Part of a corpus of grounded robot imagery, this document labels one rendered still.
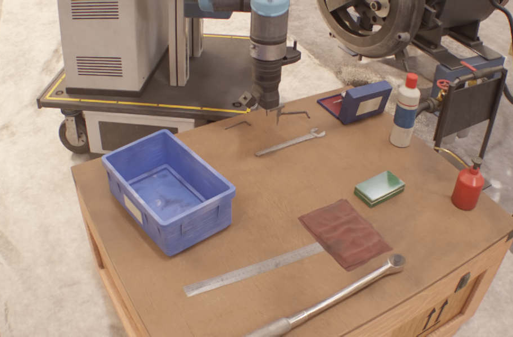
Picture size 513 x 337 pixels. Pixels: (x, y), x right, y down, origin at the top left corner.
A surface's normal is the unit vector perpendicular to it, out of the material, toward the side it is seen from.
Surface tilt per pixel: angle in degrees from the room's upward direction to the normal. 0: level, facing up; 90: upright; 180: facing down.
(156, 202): 0
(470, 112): 90
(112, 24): 90
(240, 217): 0
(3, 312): 0
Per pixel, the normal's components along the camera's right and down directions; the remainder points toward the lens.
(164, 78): 0.05, -0.79
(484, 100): 0.52, 0.54
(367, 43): -0.85, 0.28
